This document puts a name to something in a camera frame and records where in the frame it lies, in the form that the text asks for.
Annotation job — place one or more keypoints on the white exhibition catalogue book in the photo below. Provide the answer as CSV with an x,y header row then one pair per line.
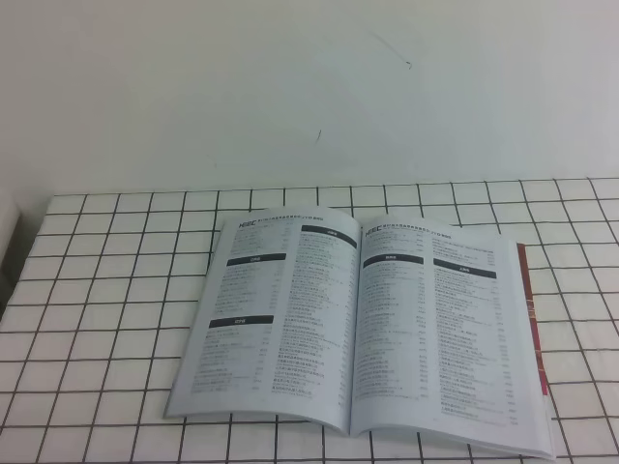
x,y
392,323

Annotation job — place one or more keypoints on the white black-grid tablecloth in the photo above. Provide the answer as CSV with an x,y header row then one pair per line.
x,y
94,330

